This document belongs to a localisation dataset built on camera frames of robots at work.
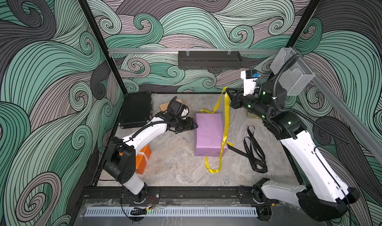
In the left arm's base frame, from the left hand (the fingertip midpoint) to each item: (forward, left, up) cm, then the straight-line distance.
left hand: (194, 125), depth 82 cm
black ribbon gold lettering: (-8, -37, -16) cm, 41 cm away
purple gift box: (-5, -8, -4) cm, 11 cm away
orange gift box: (-17, +28, -6) cm, 33 cm away
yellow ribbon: (-10, -17, 0) cm, 19 cm away
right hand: (0, -12, +28) cm, 31 cm away
